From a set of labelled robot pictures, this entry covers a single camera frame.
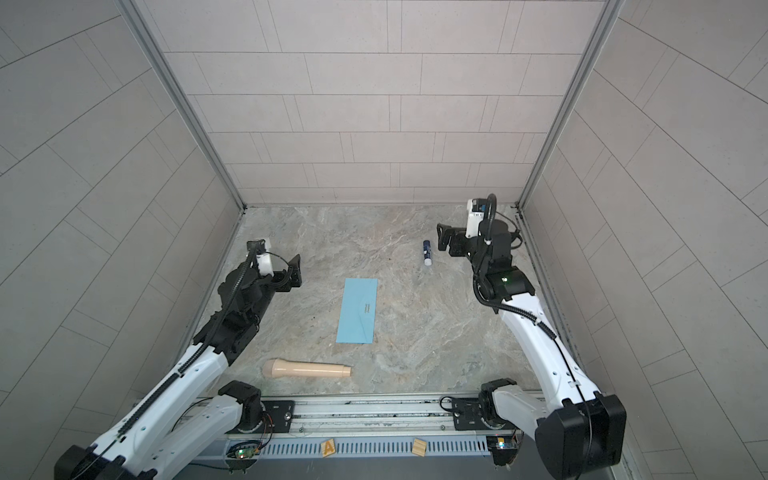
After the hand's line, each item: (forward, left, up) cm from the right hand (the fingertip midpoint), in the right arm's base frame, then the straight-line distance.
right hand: (452, 226), depth 76 cm
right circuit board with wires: (-44, -7, -28) cm, 53 cm away
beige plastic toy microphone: (-24, +47, -25) cm, 58 cm away
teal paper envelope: (-9, +28, -26) cm, 39 cm away
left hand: (-3, +42, -4) cm, 43 cm away
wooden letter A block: (-42, +33, -25) cm, 59 cm away
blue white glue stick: (+10, +4, -25) cm, 27 cm away
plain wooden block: (-43, +13, -26) cm, 52 cm away
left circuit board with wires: (-42, +51, -22) cm, 69 cm away
